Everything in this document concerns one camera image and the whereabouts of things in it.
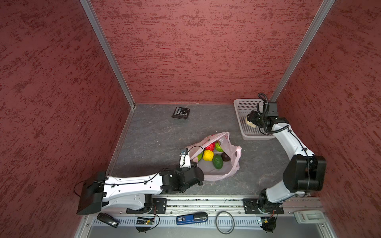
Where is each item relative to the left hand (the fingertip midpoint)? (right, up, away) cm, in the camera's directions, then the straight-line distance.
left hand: (192, 164), depth 76 cm
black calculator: (-10, +28, +37) cm, 47 cm away
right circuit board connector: (+38, -28, -5) cm, 47 cm away
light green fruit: (+16, +6, +13) cm, 21 cm away
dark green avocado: (+15, -1, +9) cm, 17 cm away
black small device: (-40, -24, -8) cm, 47 cm away
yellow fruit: (+9, +2, +11) cm, 15 cm away
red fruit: (+11, +6, +14) cm, 19 cm away
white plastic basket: (+39, +33, +37) cm, 64 cm away
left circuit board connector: (-25, -29, -4) cm, 39 cm away
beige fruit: (+33, +21, +5) cm, 40 cm away
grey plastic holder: (+57, -24, -7) cm, 62 cm away
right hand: (+34, +24, +12) cm, 44 cm away
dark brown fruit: (+20, +1, +10) cm, 22 cm away
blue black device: (+2, -22, -10) cm, 24 cm away
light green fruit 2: (+4, +1, +11) cm, 12 cm away
